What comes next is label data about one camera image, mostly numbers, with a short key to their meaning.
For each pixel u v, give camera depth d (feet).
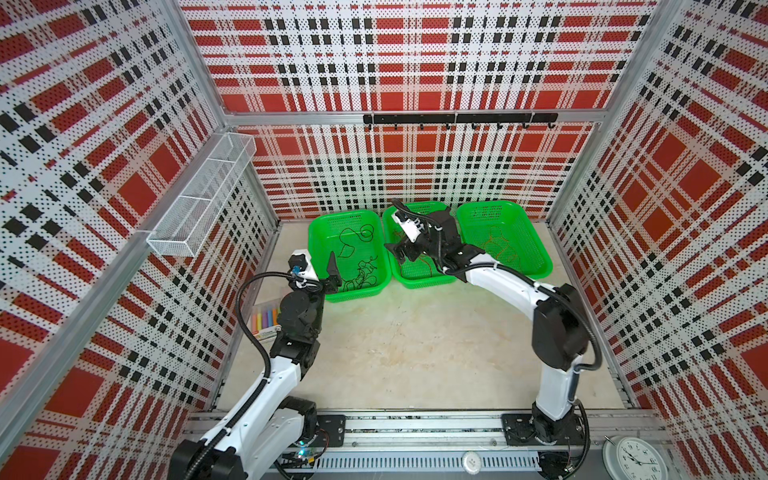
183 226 2.98
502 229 3.84
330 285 2.22
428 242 2.39
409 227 2.40
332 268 2.22
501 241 3.76
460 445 2.39
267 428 1.85
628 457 2.19
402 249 2.52
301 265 2.01
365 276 3.33
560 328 1.60
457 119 2.91
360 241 3.77
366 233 3.79
